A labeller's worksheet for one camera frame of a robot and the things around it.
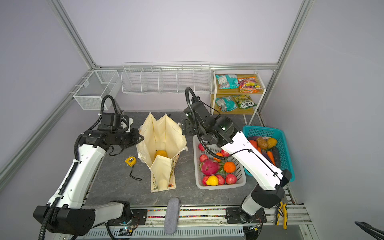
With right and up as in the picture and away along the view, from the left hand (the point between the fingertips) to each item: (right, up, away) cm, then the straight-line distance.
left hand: (143, 139), depth 73 cm
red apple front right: (+45, -22, +8) cm, 51 cm away
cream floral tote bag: (+1, -5, +26) cm, 27 cm away
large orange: (+45, -16, +10) cm, 49 cm away
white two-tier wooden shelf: (+55, +30, +35) cm, 71 cm away
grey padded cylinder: (+14, -37, -1) cm, 40 cm away
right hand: (+24, +8, -8) cm, 26 cm away
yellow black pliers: (+70, -36, +2) cm, 79 cm away
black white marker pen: (+3, +15, +46) cm, 49 cm away
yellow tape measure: (-14, -15, +18) cm, 28 cm away
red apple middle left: (+30, -12, +16) cm, 36 cm away
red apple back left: (+29, -7, +22) cm, 37 cm away
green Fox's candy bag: (+58, +23, +27) cm, 68 cm away
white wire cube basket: (-39, +35, +25) cm, 58 cm away
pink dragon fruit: (+33, -16, +8) cm, 38 cm away
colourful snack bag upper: (+56, +30, +11) cm, 64 cm away
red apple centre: (+40, -23, +7) cm, 46 cm away
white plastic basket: (+34, -21, +2) cm, 41 cm away
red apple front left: (+31, -22, +8) cm, 38 cm away
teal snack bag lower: (+46, +21, +26) cm, 57 cm away
